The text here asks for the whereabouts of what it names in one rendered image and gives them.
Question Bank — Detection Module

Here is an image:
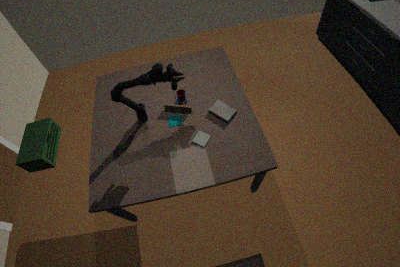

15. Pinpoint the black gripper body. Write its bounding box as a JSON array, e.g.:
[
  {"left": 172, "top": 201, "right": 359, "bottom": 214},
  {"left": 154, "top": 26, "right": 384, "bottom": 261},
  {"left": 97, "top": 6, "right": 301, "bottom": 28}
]
[{"left": 162, "top": 72, "right": 177, "bottom": 90}]

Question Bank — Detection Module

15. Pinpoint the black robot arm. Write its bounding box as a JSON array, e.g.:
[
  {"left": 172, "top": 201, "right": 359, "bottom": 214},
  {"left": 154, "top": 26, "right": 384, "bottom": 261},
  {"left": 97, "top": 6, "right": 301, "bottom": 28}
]
[{"left": 111, "top": 64, "right": 174, "bottom": 123}]

